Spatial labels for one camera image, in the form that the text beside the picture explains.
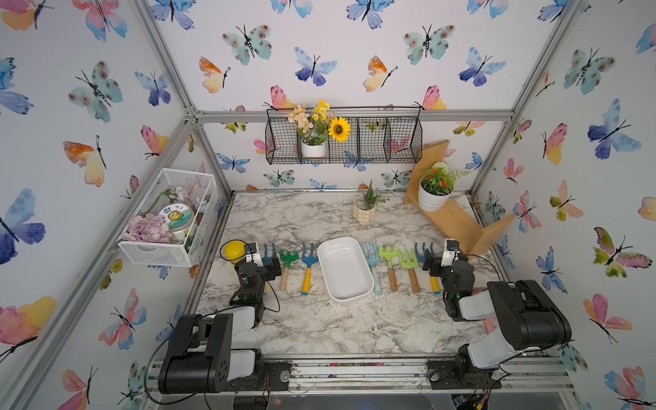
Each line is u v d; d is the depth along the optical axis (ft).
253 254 2.49
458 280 2.33
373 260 3.21
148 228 1.95
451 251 2.58
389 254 3.25
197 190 2.57
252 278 2.25
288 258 3.23
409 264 3.15
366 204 3.51
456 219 3.48
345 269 3.15
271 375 2.42
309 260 3.22
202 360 1.39
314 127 2.84
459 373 2.23
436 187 3.06
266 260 2.64
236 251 2.89
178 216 2.16
